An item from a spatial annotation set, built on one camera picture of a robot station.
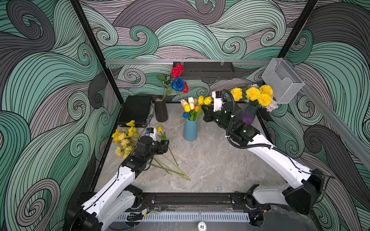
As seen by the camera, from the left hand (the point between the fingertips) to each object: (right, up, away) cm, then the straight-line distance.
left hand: (164, 140), depth 80 cm
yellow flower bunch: (+2, -17, +6) cm, 18 cm away
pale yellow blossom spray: (-25, -2, +7) cm, 26 cm away
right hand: (+19, +19, -11) cm, 29 cm away
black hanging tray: (+29, +43, +14) cm, 54 cm away
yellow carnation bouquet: (+50, +25, -4) cm, 56 cm away
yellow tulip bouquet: (+16, +18, -3) cm, 25 cm away
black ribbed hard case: (-25, +17, +28) cm, 41 cm away
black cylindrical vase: (-4, +15, +20) cm, 26 cm away
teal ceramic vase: (+16, +5, +8) cm, 19 cm away
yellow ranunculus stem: (-23, +3, +15) cm, 28 cm away
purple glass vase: (+56, +15, +15) cm, 59 cm away
